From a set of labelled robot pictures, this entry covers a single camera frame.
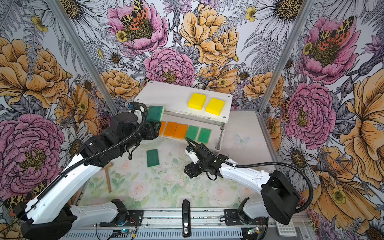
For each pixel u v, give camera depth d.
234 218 0.74
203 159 0.64
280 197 0.42
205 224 0.74
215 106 0.76
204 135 0.97
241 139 1.05
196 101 0.76
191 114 0.74
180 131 1.02
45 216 0.37
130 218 0.73
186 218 0.70
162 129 0.63
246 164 0.50
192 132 0.99
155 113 0.66
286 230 0.70
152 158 0.94
